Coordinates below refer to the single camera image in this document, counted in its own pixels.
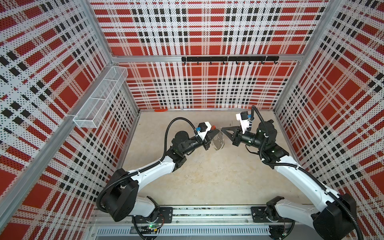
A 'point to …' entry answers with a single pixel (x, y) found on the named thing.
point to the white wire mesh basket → (94, 109)
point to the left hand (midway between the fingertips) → (218, 132)
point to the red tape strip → (160, 110)
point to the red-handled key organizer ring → (218, 142)
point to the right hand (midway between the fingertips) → (223, 130)
